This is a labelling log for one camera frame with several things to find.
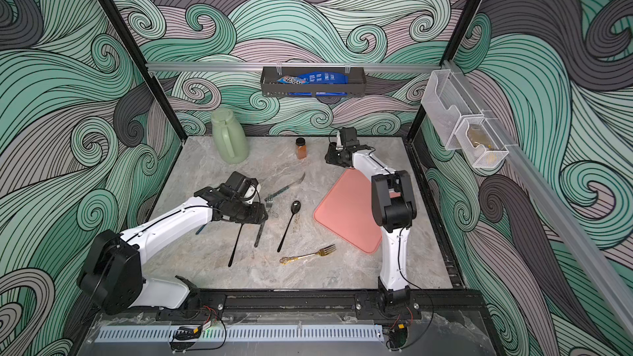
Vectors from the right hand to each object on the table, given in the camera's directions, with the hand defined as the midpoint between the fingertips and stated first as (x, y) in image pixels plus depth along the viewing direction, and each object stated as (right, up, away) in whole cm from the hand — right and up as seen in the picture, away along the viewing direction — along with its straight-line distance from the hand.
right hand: (335, 157), depth 102 cm
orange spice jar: (-14, +4, +5) cm, 16 cm away
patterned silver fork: (-29, -29, -15) cm, 43 cm away
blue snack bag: (-8, +30, -10) cm, 33 cm away
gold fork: (-20, -36, -19) cm, 45 cm away
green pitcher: (-42, +7, -8) cm, 43 cm away
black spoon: (-16, -20, -8) cm, 27 cm away
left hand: (-26, -20, -19) cm, 38 cm away
